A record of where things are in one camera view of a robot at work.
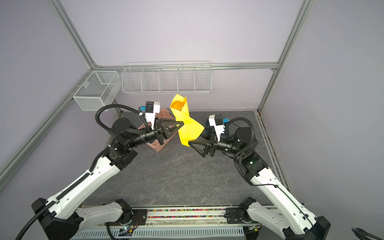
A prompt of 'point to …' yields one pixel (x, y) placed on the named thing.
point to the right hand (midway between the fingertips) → (191, 138)
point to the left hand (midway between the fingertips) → (182, 126)
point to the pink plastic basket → (155, 145)
